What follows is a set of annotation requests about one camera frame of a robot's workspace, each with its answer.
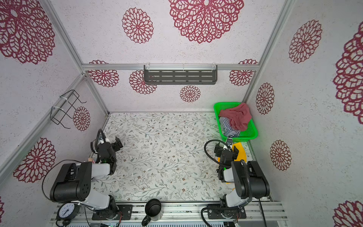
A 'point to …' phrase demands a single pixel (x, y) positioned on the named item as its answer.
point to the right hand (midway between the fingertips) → (227, 143)
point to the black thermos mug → (154, 211)
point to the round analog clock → (68, 211)
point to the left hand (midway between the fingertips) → (111, 140)
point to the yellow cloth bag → (241, 154)
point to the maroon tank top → (239, 116)
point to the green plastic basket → (250, 133)
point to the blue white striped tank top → (227, 128)
